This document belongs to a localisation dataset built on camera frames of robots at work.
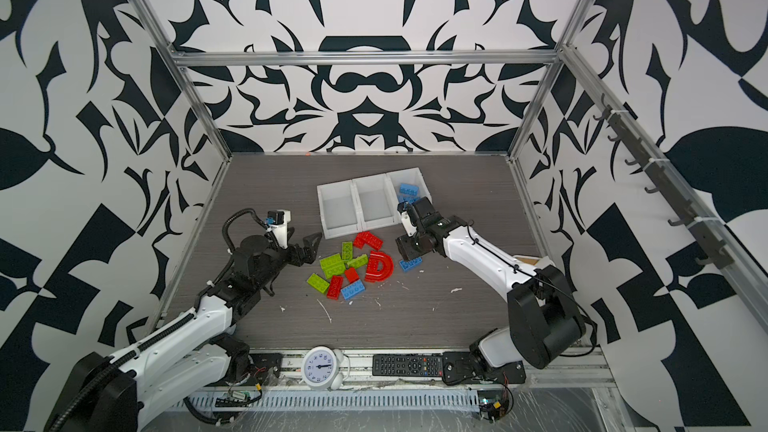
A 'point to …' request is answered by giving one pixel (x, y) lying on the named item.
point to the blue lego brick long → (408, 198)
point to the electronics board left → (236, 398)
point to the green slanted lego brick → (359, 261)
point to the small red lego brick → (351, 274)
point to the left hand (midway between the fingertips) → (306, 226)
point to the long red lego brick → (362, 238)
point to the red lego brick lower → (335, 286)
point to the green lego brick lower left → (318, 283)
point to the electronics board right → (495, 404)
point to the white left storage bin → (340, 209)
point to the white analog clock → (320, 368)
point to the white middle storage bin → (375, 202)
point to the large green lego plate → (332, 265)
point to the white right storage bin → (413, 176)
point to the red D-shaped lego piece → (379, 267)
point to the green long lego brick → (347, 251)
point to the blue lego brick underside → (411, 263)
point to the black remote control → (408, 365)
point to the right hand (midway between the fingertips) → (410, 242)
